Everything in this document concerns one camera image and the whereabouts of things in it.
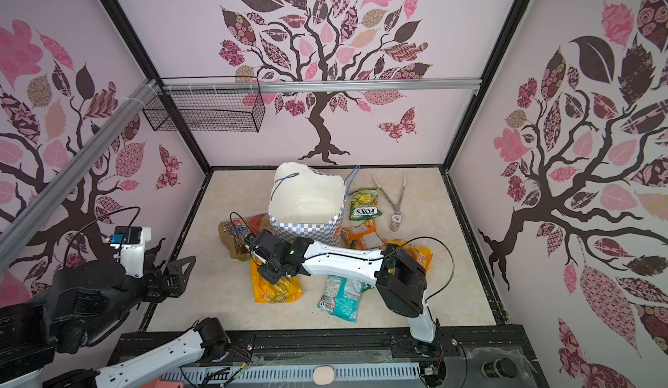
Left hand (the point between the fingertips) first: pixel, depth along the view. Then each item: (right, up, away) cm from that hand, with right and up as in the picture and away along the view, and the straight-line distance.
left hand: (173, 264), depth 55 cm
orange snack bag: (+44, -1, +37) cm, 58 cm away
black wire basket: (-13, +48, +40) cm, 64 cm away
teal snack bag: (+37, -17, +24) cm, 47 cm away
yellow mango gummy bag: (+20, -14, +22) cm, 33 cm away
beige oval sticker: (+32, -34, +13) cm, 49 cm away
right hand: (+13, -6, +23) cm, 27 cm away
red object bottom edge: (-11, -36, +13) cm, 40 cm away
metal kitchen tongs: (+60, +9, +49) cm, 78 cm away
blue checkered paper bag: (+22, +11, +48) cm, 54 cm away
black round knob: (+76, -28, +8) cm, 82 cm away
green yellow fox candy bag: (+46, +11, +47) cm, 67 cm away
